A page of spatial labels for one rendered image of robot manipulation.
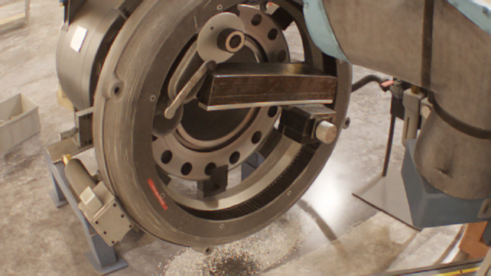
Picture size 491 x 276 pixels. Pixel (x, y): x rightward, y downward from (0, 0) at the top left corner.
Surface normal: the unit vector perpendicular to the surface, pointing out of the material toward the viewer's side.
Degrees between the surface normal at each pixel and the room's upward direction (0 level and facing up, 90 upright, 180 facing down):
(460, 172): 70
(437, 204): 90
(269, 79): 90
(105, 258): 90
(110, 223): 90
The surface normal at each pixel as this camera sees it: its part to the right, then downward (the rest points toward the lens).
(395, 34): -0.46, 0.33
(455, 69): -0.47, 0.55
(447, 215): -0.07, 0.47
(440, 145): -0.83, -0.12
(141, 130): 0.67, 0.37
